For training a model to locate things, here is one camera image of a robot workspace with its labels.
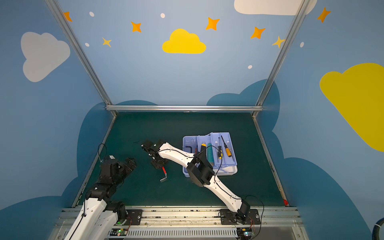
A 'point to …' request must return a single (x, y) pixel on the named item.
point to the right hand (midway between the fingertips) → (161, 164)
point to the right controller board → (244, 233)
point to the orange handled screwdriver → (228, 151)
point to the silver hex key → (191, 148)
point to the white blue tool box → (225, 166)
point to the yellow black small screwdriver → (220, 152)
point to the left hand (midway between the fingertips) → (133, 163)
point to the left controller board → (119, 232)
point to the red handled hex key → (165, 173)
